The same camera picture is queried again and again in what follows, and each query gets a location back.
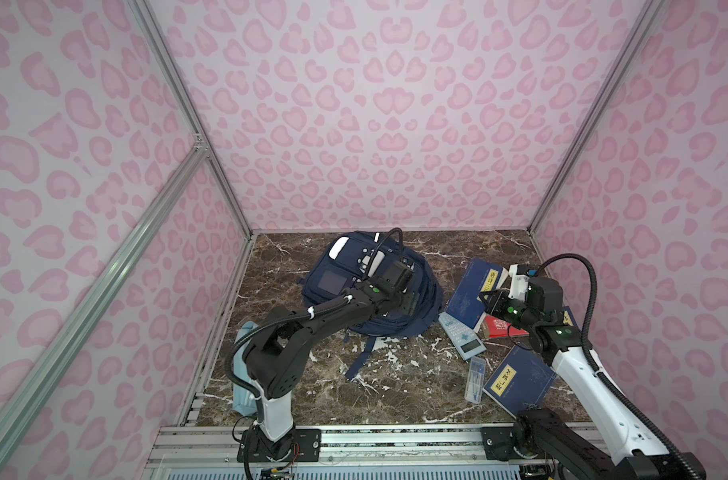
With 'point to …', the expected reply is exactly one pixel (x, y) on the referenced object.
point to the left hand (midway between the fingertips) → (407, 290)
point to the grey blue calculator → (464, 337)
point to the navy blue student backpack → (344, 260)
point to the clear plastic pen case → (475, 380)
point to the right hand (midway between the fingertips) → (481, 292)
